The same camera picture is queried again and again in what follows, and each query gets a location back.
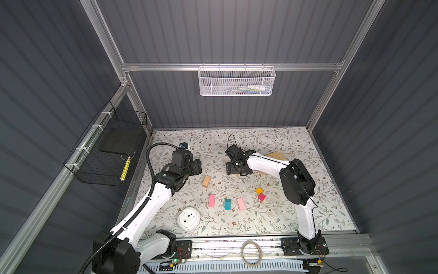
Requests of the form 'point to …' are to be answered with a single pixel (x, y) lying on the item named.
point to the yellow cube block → (259, 190)
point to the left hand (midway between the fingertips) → (195, 162)
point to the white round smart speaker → (188, 218)
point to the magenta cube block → (262, 197)
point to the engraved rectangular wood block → (235, 174)
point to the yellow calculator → (278, 154)
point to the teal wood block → (227, 204)
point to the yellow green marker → (125, 169)
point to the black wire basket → (104, 154)
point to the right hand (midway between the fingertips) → (237, 171)
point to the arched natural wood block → (206, 181)
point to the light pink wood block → (241, 204)
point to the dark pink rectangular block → (211, 200)
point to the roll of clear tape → (260, 251)
